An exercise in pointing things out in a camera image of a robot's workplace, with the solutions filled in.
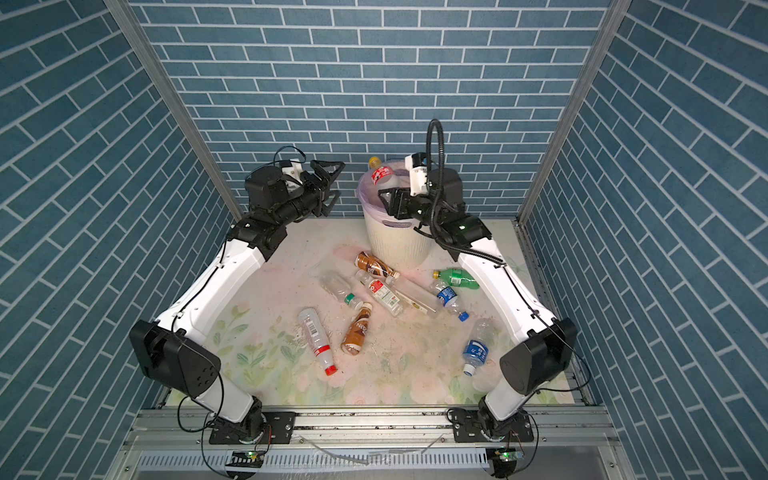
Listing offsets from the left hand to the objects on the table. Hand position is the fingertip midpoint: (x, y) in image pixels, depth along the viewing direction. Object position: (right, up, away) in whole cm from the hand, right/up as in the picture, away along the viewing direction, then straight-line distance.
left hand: (345, 176), depth 70 cm
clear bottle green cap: (-8, -31, +31) cm, 44 cm away
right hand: (+9, -2, +2) cm, 10 cm away
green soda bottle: (+32, -27, +28) cm, 50 cm away
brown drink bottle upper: (+3, -23, +32) cm, 39 cm away
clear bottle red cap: (-10, -45, +14) cm, 48 cm away
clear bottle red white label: (+6, -31, +24) cm, 40 cm away
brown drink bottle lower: (0, -43, +14) cm, 45 cm away
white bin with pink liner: (+14, -16, +24) cm, 32 cm away
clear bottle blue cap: (+28, -33, +23) cm, 50 cm away
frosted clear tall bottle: (+19, -33, +25) cm, 45 cm away
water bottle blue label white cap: (+37, -44, +19) cm, 61 cm away
